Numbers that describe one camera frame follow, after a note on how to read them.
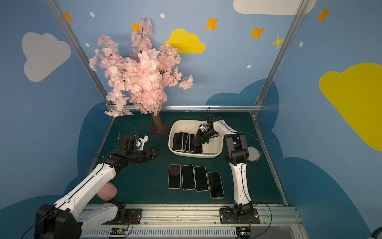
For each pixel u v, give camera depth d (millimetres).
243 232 727
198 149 981
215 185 841
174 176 884
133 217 747
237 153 622
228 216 746
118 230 718
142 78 601
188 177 911
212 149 1015
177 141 1096
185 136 1015
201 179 841
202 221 747
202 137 931
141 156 697
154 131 1079
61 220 390
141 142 665
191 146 984
